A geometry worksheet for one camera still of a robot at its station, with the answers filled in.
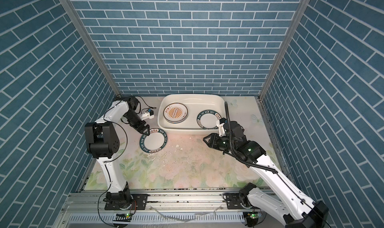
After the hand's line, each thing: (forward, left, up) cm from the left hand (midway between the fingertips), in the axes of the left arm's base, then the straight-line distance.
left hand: (143, 129), depth 92 cm
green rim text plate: (-4, -6, -10) cm, 12 cm away
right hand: (-15, -36, +16) cm, 42 cm away
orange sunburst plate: (+18, -18, -5) cm, 26 cm away
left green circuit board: (-44, +2, -11) cm, 45 cm away
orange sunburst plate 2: (+9, -20, -4) cm, 22 cm away
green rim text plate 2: (+13, -41, -7) cm, 44 cm away
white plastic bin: (+28, -32, -7) cm, 43 cm away
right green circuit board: (-44, -61, -8) cm, 75 cm away
